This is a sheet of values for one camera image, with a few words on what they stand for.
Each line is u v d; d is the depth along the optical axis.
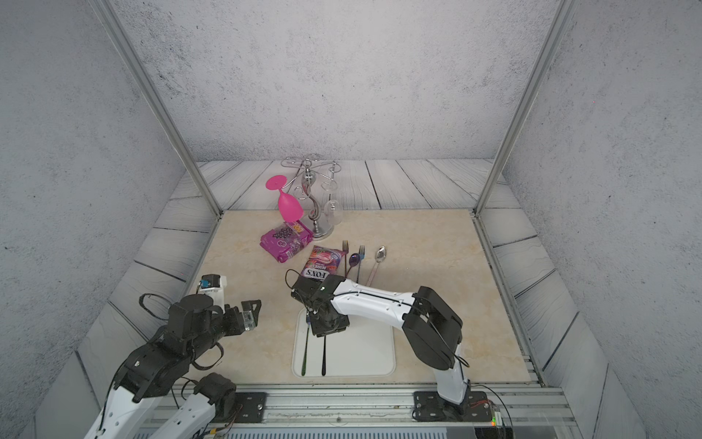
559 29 0.73
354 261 1.04
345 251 1.08
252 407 0.73
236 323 0.61
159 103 0.87
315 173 0.96
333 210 0.99
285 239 1.05
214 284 0.60
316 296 0.60
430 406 0.73
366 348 0.83
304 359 0.82
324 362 0.81
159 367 0.45
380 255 1.05
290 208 1.01
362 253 1.07
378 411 0.73
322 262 1.01
